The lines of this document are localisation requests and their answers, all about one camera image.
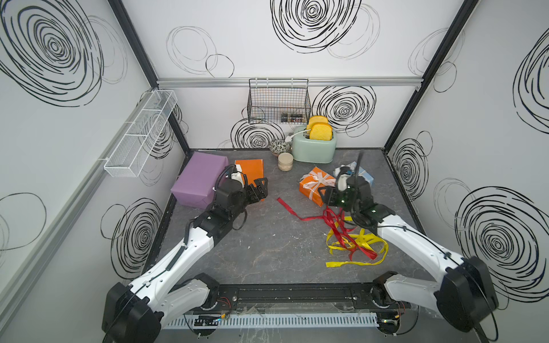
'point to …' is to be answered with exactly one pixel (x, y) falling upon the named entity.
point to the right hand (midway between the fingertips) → (324, 189)
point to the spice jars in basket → (292, 117)
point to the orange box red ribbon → (254, 169)
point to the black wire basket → (284, 101)
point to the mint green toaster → (307, 150)
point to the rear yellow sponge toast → (318, 119)
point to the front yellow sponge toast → (321, 131)
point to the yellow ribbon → (362, 239)
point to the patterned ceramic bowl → (279, 146)
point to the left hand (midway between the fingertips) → (259, 182)
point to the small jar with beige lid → (285, 161)
